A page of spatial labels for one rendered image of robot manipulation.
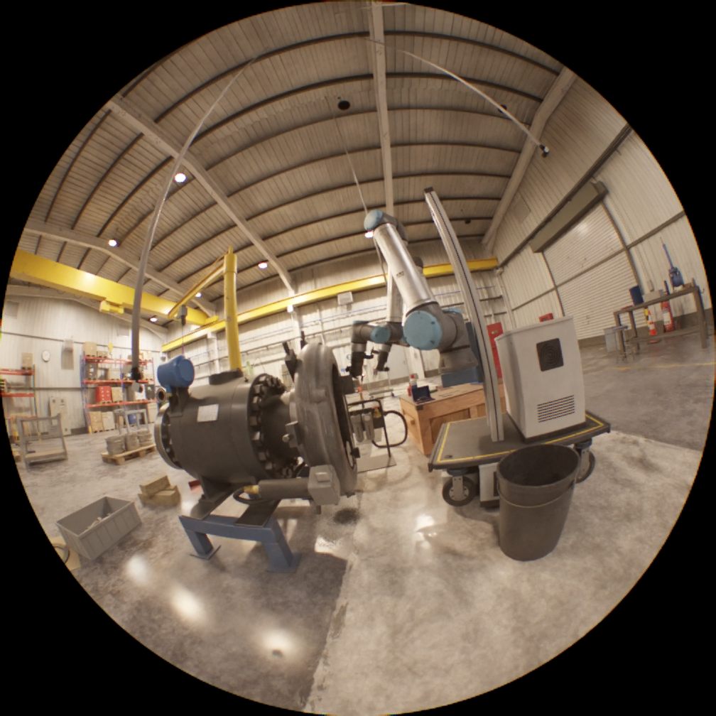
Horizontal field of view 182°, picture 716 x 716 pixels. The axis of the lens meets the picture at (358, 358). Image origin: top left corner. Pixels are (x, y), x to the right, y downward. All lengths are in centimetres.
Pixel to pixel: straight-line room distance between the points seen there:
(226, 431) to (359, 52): 805
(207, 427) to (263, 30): 763
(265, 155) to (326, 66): 373
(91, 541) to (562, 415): 252
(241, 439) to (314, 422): 36
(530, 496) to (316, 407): 74
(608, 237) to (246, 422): 934
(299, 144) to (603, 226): 1020
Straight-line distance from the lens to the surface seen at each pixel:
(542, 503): 79
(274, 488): 83
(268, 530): 101
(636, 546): 112
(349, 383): 111
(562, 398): 115
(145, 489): 221
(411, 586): 96
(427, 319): 82
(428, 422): 185
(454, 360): 98
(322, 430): 77
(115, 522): 189
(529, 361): 107
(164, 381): 126
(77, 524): 218
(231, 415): 101
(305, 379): 81
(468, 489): 124
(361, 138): 892
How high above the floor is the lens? 78
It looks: 5 degrees up
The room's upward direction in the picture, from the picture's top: 11 degrees counter-clockwise
